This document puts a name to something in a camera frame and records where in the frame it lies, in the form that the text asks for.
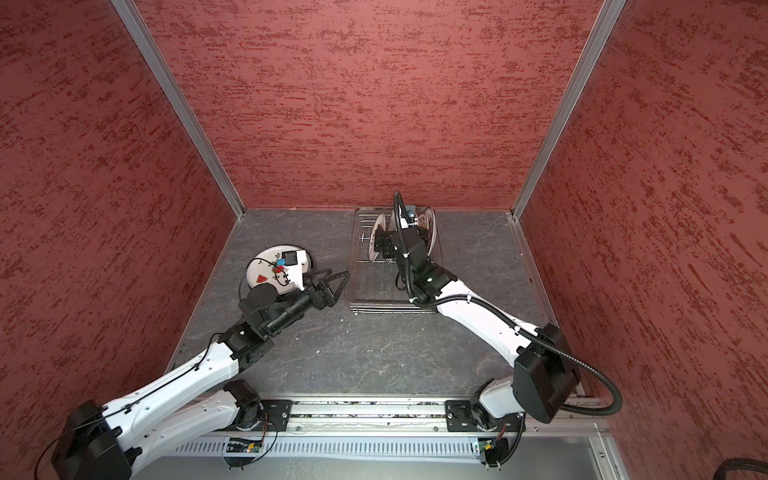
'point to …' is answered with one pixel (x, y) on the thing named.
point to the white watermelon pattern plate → (267, 268)
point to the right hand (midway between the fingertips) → (391, 232)
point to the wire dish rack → (373, 288)
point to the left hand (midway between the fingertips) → (342, 278)
